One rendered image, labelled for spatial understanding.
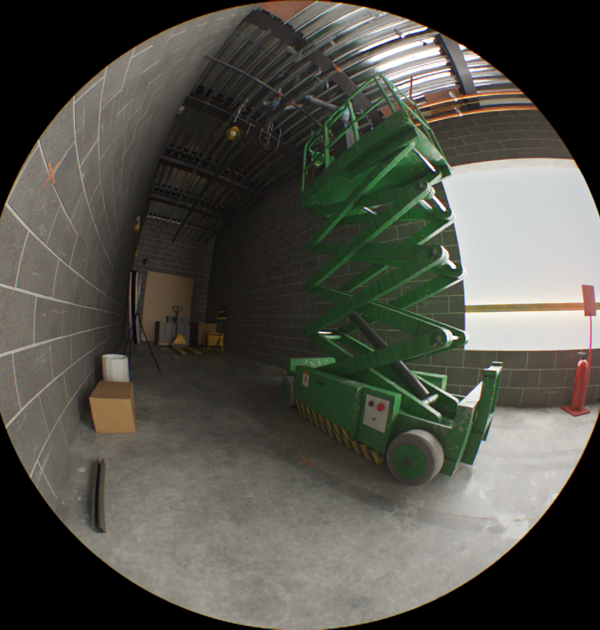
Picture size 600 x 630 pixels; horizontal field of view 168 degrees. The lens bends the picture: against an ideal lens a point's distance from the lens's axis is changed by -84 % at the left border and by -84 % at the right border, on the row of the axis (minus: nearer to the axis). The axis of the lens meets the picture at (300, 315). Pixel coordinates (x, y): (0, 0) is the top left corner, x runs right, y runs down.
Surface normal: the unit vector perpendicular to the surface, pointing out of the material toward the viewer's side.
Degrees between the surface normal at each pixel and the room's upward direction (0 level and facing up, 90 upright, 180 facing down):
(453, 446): 90
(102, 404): 90
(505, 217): 90
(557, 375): 90
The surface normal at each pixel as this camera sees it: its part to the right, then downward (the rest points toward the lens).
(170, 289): 0.70, -0.01
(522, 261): -0.71, -0.09
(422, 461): -0.88, -0.08
